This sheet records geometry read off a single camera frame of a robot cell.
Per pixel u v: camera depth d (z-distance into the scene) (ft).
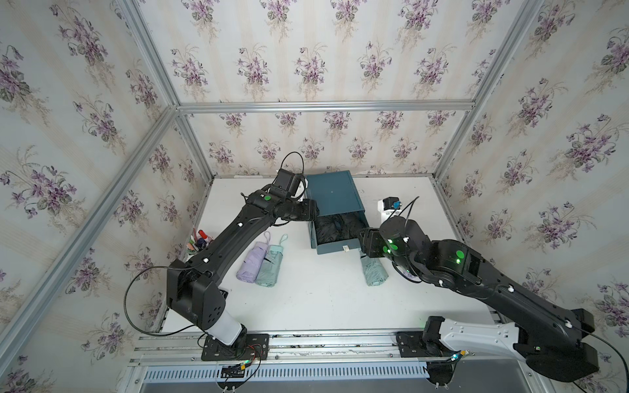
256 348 2.37
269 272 2.83
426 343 2.12
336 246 2.50
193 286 1.35
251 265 2.89
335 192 2.81
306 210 2.30
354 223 2.64
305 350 2.41
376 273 2.74
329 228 2.52
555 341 1.24
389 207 1.80
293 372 2.30
